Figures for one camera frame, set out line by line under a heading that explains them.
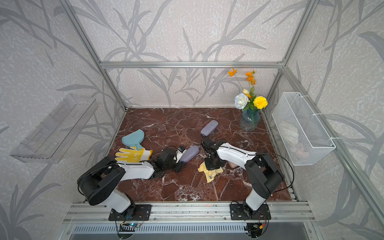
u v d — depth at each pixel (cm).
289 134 78
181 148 81
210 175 82
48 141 65
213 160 73
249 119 99
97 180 46
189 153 91
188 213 75
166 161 71
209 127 105
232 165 88
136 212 72
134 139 103
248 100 79
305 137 60
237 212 73
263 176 45
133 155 94
